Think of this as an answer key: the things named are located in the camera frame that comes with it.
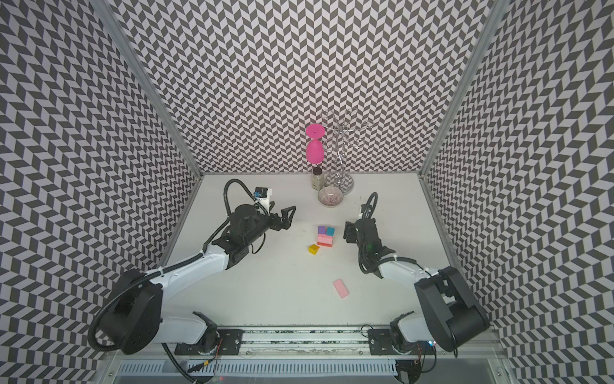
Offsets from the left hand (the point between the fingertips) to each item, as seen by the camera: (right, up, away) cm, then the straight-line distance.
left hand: (285, 205), depth 83 cm
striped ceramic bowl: (+17, +3, +25) cm, 30 cm away
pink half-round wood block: (+14, -16, +13) cm, 25 cm away
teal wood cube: (+16, -10, +9) cm, 21 cm away
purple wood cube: (+13, -10, +8) cm, 18 cm away
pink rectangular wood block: (+14, -14, +10) cm, 22 cm away
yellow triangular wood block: (+10, -17, +10) cm, 22 cm away
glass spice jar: (+11, +11, +25) cm, 29 cm away
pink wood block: (+20, -30, +1) cm, 36 cm away
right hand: (+25, -9, +8) cm, 28 cm away
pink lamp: (+10, +23, +13) cm, 28 cm away
